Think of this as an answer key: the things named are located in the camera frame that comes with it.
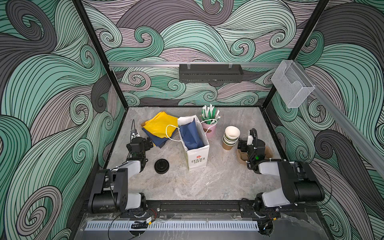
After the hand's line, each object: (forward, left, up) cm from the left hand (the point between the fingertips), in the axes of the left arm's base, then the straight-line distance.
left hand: (140, 138), depth 91 cm
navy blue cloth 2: (-1, -11, -1) cm, 11 cm away
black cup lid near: (-15, -15, -6) cm, 22 cm away
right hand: (+2, -68, -1) cm, 68 cm away
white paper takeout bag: (-15, -35, +7) cm, 39 cm away
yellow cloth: (+15, -11, -4) cm, 19 cm away
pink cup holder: (+7, -44, +1) cm, 45 cm away
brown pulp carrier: (-9, -63, -3) cm, 64 cm away
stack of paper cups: (-2, -55, +7) cm, 55 cm away
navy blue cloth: (-8, -31, +17) cm, 36 cm away
